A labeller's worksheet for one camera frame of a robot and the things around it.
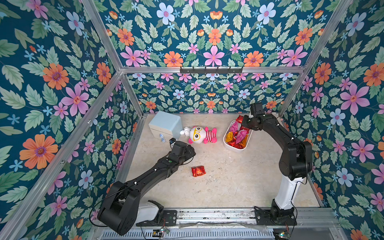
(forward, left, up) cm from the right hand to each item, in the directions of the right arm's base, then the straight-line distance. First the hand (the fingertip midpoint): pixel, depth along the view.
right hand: (244, 121), depth 96 cm
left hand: (-20, +33, -5) cm, 39 cm away
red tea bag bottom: (-12, +4, -10) cm, 16 cm away
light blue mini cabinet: (-5, +51, -1) cm, 52 cm away
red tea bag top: (+2, +2, 0) cm, 3 cm away
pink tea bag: (+3, +4, -9) cm, 10 cm away
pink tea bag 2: (-6, +2, -8) cm, 10 cm away
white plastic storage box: (-5, -5, -9) cm, 11 cm away
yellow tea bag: (-8, +9, -6) cm, 14 cm away
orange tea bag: (-8, -1, -11) cm, 14 cm away
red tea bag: (-29, +29, -13) cm, 43 cm away
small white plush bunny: (-1, +39, -10) cm, 41 cm away
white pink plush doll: (-6, +30, -7) cm, 31 cm away
